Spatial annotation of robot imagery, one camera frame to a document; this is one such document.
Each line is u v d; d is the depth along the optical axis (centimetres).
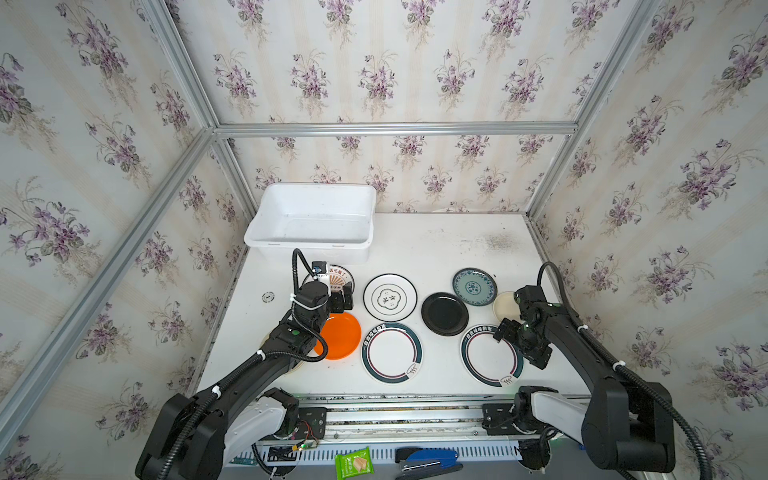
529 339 70
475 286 98
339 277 101
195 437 39
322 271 71
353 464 67
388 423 75
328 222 118
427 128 99
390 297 96
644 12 71
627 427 40
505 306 93
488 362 82
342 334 88
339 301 75
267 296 96
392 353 84
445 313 93
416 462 67
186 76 80
